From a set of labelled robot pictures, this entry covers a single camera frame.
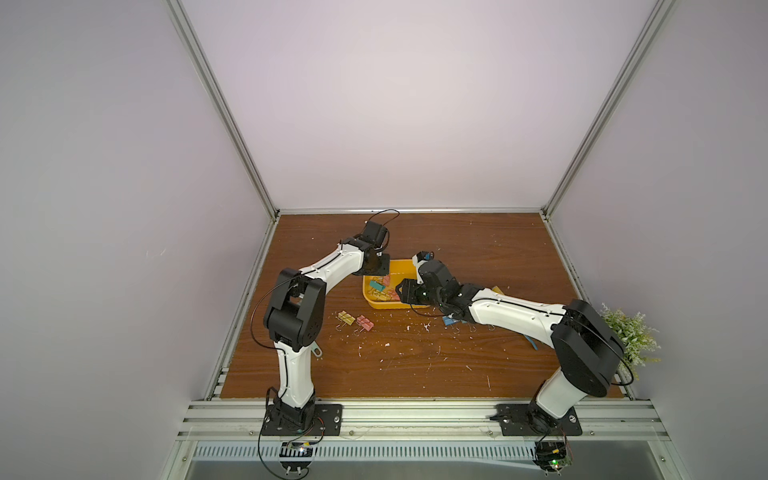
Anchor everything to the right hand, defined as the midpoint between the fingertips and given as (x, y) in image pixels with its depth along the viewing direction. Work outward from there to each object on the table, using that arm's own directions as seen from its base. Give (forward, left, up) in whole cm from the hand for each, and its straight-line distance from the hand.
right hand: (400, 284), depth 85 cm
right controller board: (-39, -36, -12) cm, 54 cm away
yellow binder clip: (-6, +16, -10) cm, 20 cm away
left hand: (+11, +5, -6) cm, 13 cm away
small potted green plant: (-16, -56, +5) cm, 58 cm away
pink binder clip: (-8, +11, -11) cm, 17 cm away
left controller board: (-39, +25, -14) cm, 49 cm away
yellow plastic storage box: (+3, +7, -10) cm, 13 cm away
